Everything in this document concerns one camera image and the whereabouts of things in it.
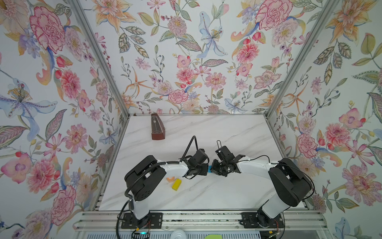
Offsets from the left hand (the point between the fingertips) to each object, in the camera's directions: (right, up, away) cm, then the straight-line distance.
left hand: (208, 171), depth 90 cm
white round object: (-16, -21, -24) cm, 36 cm away
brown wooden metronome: (-33, +24, +12) cm, 42 cm away
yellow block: (-19, -6, -5) cm, 21 cm away
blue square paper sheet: (0, +4, -7) cm, 8 cm away
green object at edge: (0, -25, -19) cm, 32 cm away
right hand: (0, +1, +1) cm, 2 cm away
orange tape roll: (-22, -4, -2) cm, 23 cm away
